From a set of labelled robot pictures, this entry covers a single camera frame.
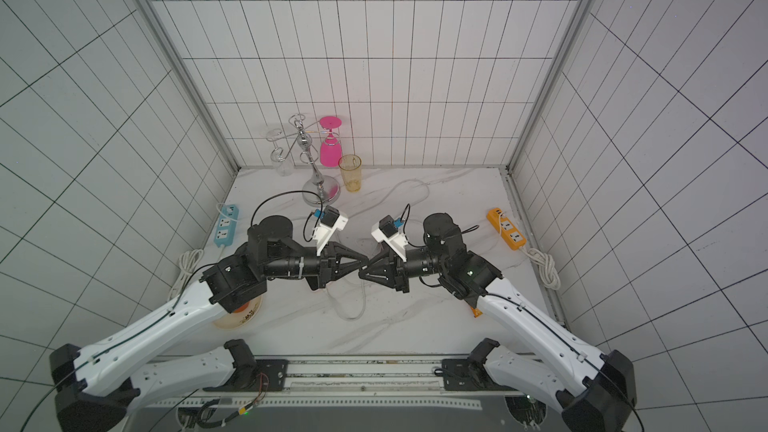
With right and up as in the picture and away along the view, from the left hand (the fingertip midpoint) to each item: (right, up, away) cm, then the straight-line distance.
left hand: (358, 267), depth 61 cm
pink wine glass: (-13, +29, +39) cm, 51 cm away
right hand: (-1, -2, -1) cm, 3 cm away
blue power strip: (-49, +4, +39) cm, 63 cm away
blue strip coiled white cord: (-57, -6, +31) cm, 66 cm away
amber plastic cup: (-7, +25, +40) cm, 47 cm away
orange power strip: (+46, +3, +34) cm, 57 cm away
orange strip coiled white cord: (+54, -7, +26) cm, 60 cm away
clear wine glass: (-26, +26, +24) cm, 44 cm away
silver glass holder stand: (-19, +17, +49) cm, 55 cm away
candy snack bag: (+31, -18, +21) cm, 42 cm away
